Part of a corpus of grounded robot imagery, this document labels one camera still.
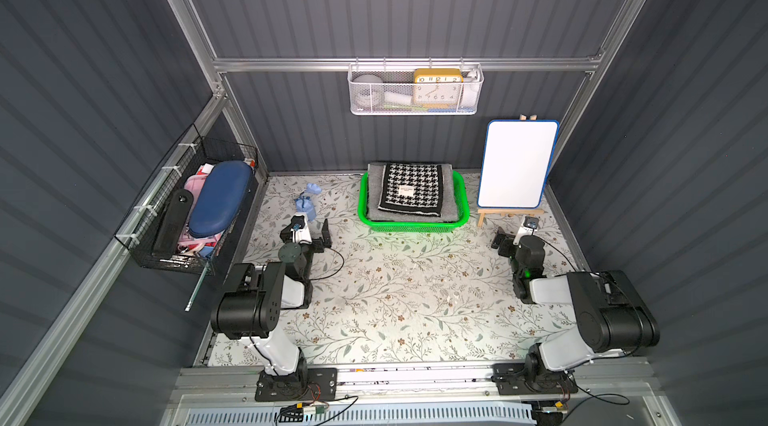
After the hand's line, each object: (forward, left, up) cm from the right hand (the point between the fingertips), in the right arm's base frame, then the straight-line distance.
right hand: (523, 231), depth 92 cm
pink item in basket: (-19, +84, +24) cm, 90 cm away
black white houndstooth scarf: (+12, +34, +6) cm, 36 cm away
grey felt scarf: (+11, +22, +2) cm, 25 cm away
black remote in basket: (-16, +88, +26) cm, 93 cm away
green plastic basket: (+8, +18, -1) cm, 20 cm away
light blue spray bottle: (+11, +71, 0) cm, 72 cm away
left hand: (0, +65, +5) cm, 66 cm away
